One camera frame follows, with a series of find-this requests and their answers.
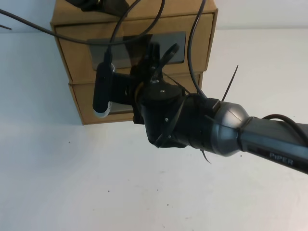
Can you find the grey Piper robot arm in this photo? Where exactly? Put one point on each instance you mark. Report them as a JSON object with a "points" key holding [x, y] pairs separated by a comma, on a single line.
{"points": [[223, 128]]}

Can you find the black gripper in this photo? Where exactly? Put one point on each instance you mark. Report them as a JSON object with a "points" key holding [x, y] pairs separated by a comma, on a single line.
{"points": [[158, 104]]}

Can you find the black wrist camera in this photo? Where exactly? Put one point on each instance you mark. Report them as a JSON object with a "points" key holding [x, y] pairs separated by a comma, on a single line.
{"points": [[103, 83]]}

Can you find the black zip tie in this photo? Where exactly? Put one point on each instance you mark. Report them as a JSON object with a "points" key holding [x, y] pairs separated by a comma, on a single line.
{"points": [[229, 85]]}

